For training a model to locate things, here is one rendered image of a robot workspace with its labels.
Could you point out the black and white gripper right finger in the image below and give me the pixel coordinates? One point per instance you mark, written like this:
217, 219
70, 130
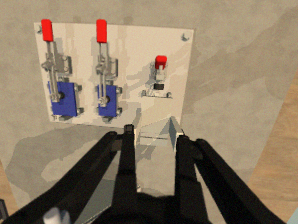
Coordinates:
236, 202

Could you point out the blue rectangular block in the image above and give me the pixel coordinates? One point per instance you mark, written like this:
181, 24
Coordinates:
112, 106
67, 106

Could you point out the toggle clamp with red handle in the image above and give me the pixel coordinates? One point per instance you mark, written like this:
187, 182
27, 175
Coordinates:
111, 64

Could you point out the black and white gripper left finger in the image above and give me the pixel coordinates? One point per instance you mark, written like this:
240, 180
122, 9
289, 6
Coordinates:
65, 201

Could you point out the red-handled toggle clamp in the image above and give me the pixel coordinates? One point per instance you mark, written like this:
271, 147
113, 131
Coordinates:
159, 75

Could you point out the grey toggle clamp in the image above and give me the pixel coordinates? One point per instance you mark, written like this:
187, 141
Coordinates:
62, 63

